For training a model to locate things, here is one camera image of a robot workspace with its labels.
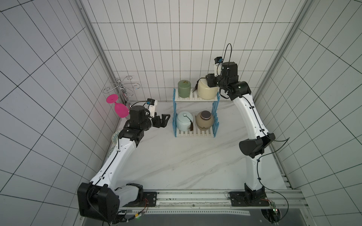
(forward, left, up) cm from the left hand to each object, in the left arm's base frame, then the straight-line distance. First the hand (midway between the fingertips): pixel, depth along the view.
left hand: (161, 117), depth 78 cm
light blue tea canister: (+7, -12, -13) cm, 19 cm away
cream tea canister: (+11, -25, +9) cm, 29 cm away
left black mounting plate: (-37, +5, -24) cm, 44 cm away
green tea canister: (+14, -13, +9) cm, 21 cm away
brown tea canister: (+6, -26, -11) cm, 29 cm away
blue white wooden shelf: (+3, -22, -22) cm, 31 cm away
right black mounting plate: (-38, -47, -13) cm, 61 cm away
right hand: (+18, -23, +16) cm, 33 cm away
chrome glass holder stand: (+21, +25, +3) cm, 32 cm away
